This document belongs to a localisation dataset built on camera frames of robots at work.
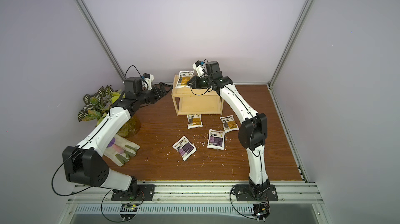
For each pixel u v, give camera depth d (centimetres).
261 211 70
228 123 97
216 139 90
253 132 52
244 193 73
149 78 74
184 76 85
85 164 42
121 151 82
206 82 73
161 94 71
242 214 68
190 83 83
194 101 106
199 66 77
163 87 72
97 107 83
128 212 71
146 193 73
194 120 98
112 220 62
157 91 71
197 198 73
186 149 87
